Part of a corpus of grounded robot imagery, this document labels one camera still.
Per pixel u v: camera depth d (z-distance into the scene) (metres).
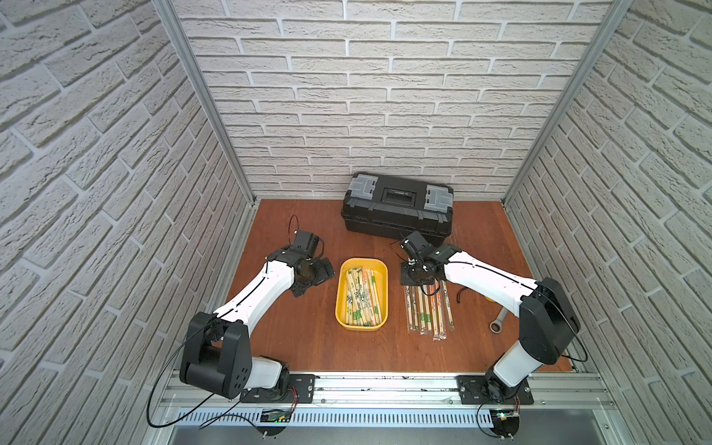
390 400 0.74
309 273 0.71
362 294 0.90
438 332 0.84
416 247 0.68
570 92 0.84
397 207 0.95
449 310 0.89
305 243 0.68
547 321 0.45
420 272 0.63
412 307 0.89
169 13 0.70
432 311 0.88
